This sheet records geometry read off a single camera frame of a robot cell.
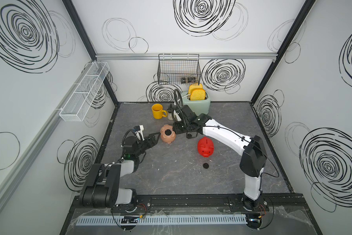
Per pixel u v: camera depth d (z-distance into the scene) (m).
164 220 0.96
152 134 0.77
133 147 0.69
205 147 0.85
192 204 0.76
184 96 1.01
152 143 0.77
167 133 0.91
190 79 0.89
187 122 0.65
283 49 0.88
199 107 0.99
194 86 1.01
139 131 0.78
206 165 0.87
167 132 0.91
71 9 0.71
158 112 1.04
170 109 1.03
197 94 0.98
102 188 0.44
